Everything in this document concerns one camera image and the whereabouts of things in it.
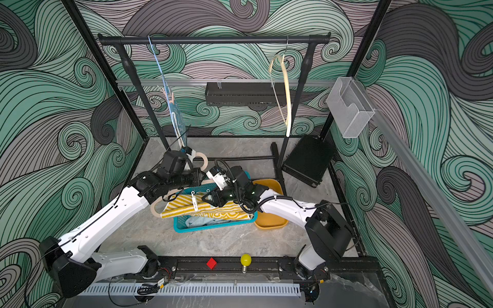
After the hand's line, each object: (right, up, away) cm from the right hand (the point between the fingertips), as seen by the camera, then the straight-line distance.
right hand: (203, 199), depth 74 cm
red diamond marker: (+4, -25, -1) cm, 25 cm away
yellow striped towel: (-10, -4, +3) cm, 11 cm away
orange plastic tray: (+25, -13, +11) cm, 30 cm away
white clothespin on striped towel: (-3, 0, -1) cm, 3 cm away
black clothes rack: (+36, +16, +32) cm, 50 cm away
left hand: (+1, +10, 0) cm, 10 cm away
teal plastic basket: (-10, -11, +4) cm, 16 cm away
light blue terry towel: (-6, -12, +9) cm, 16 cm away
